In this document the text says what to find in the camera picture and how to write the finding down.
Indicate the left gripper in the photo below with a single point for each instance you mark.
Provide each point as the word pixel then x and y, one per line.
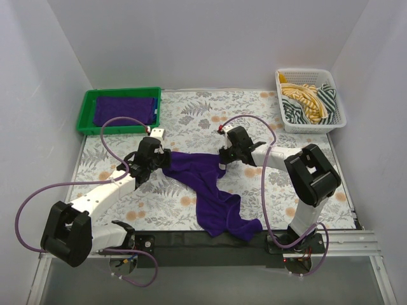
pixel 164 157

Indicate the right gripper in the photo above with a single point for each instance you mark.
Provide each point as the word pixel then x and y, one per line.
pixel 223 157

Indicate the purple towel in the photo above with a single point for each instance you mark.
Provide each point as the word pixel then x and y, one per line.
pixel 139 108
pixel 217 211

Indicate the blue towel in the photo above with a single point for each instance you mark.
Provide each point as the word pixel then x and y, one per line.
pixel 155 111

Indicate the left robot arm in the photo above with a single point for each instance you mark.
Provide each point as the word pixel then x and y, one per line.
pixel 70 232

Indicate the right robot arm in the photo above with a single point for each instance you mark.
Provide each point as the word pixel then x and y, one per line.
pixel 312 175

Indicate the green white striped towel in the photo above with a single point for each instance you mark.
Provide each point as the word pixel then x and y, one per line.
pixel 294 112

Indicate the yellow white striped towel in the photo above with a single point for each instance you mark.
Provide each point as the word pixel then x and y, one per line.
pixel 313 107

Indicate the white plastic laundry basket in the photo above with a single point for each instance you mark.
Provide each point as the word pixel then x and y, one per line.
pixel 316 77

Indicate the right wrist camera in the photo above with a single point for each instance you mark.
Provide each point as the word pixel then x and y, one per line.
pixel 224 130

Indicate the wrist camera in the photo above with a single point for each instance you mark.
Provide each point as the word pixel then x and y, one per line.
pixel 156 133
pixel 224 130

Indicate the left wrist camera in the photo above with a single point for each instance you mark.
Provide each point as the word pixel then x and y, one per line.
pixel 156 133

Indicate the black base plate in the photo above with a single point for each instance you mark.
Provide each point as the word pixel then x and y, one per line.
pixel 199 249

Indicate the aluminium rail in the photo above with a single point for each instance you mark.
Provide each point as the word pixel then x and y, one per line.
pixel 353 243

